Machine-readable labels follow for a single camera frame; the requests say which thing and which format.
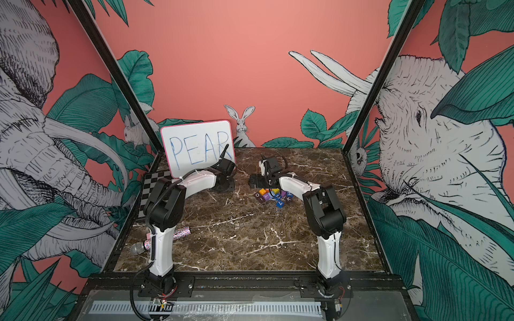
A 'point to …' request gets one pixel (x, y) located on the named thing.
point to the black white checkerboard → (150, 180)
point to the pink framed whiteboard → (191, 147)
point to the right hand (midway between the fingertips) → (254, 179)
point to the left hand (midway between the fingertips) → (230, 184)
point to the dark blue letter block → (280, 204)
